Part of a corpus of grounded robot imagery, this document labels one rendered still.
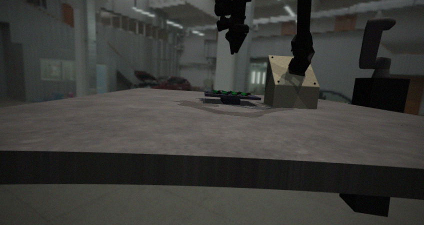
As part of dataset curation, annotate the dark blue switch panel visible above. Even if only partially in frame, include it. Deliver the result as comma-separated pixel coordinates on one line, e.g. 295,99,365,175
204,89,261,105

